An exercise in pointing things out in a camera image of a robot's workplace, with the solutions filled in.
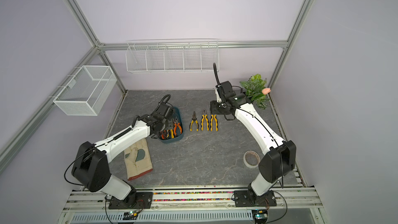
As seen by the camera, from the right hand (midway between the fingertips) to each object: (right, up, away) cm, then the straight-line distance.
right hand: (214, 108), depth 82 cm
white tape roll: (+21, -29, +5) cm, 37 cm away
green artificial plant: (+24, +13, +9) cm, 29 cm away
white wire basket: (-70, +8, 0) cm, 70 cm away
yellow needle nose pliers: (-12, -8, +21) cm, 25 cm away
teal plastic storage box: (-25, -14, +14) cm, 32 cm away
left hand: (-26, -9, +5) cm, 28 cm away
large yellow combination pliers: (-5, -6, +23) cm, 24 cm away
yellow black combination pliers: (+1, -6, +22) cm, 23 cm away
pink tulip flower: (+27, +9, -1) cm, 29 cm away
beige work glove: (-43, -29, +5) cm, 52 cm away
